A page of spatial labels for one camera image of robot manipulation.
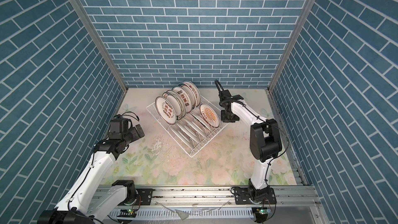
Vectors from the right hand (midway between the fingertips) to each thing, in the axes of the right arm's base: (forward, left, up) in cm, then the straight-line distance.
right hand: (228, 118), depth 94 cm
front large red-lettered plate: (+3, +40, 0) cm, 40 cm away
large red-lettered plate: (+11, +27, +6) cm, 30 cm away
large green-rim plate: (+6, +32, +6) cm, 33 cm away
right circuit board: (-46, -15, -10) cm, 49 cm away
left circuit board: (-50, +47, -11) cm, 70 cm away
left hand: (-16, +50, +6) cm, 53 cm away
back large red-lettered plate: (+13, +20, +8) cm, 25 cm away
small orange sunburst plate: (+2, +12, -1) cm, 12 cm away
